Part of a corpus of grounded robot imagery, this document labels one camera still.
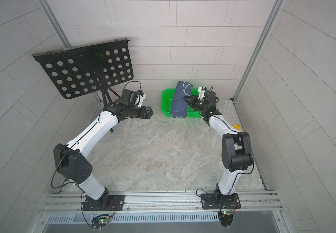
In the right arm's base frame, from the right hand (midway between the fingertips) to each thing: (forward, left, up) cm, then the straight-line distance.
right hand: (184, 96), depth 86 cm
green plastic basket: (+21, +11, -18) cm, 30 cm away
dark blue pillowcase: (-5, +3, -2) cm, 6 cm away
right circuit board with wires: (-57, -14, -25) cm, 64 cm away
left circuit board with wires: (-55, +43, -21) cm, 73 cm away
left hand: (-7, +20, -2) cm, 22 cm away
